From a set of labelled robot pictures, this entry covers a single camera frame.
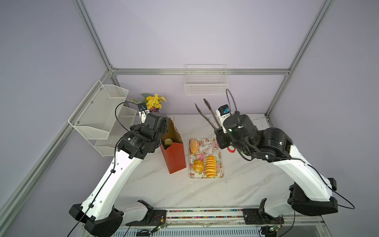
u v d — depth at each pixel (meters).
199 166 0.88
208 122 0.63
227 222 0.73
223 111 0.48
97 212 0.36
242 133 0.38
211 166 0.88
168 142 0.91
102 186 0.38
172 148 0.73
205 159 0.93
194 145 0.96
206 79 0.93
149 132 0.45
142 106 0.52
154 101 0.88
